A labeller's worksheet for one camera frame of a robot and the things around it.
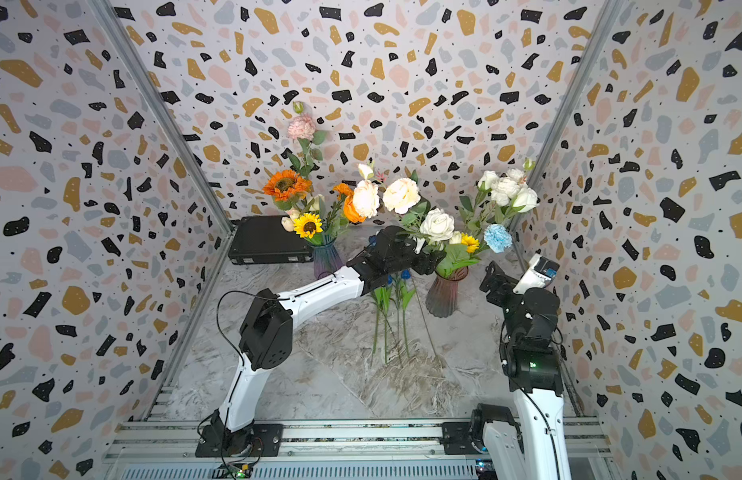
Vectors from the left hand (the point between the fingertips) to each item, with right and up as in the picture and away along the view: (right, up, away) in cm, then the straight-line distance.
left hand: (441, 245), depth 83 cm
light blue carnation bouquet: (+11, +1, -12) cm, 17 cm away
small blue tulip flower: (-8, -15, +20) cm, 27 cm away
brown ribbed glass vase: (+1, -16, +7) cm, 17 cm away
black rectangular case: (-62, +3, +30) cm, 69 cm away
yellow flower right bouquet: (+7, +1, -3) cm, 8 cm away
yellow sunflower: (-36, +5, -3) cm, 37 cm away
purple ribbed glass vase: (-37, -4, +28) cm, 47 cm away
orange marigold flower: (-28, +17, +7) cm, 34 cm away
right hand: (+13, -6, -14) cm, 20 cm away
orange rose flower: (-24, +9, -7) cm, 26 cm away
